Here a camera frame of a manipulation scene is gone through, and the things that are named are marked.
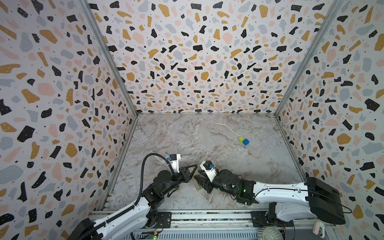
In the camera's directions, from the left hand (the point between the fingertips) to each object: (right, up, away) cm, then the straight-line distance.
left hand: (197, 166), depth 73 cm
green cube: (+29, +10, +31) cm, 44 cm away
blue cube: (+33, +8, +32) cm, 47 cm away
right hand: (-1, -3, -2) cm, 4 cm away
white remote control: (0, -10, 0) cm, 10 cm away
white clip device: (+57, -29, -3) cm, 64 cm away
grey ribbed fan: (+34, -31, -3) cm, 46 cm away
